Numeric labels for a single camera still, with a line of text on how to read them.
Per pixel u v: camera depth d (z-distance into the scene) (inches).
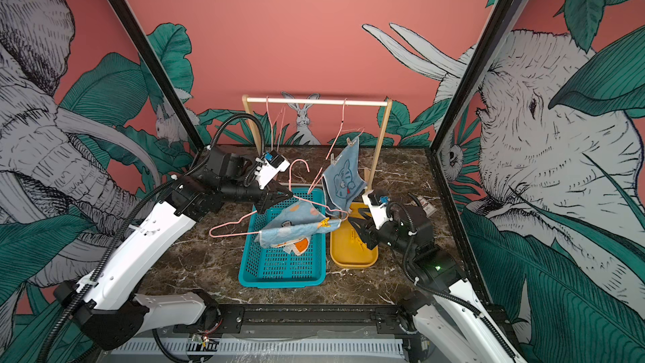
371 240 23.4
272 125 45.5
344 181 38.5
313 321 29.8
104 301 14.8
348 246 34.7
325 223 28.8
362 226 23.7
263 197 22.5
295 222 34.6
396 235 22.2
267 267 33.0
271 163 22.2
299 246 34.7
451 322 18.5
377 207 22.2
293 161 24.5
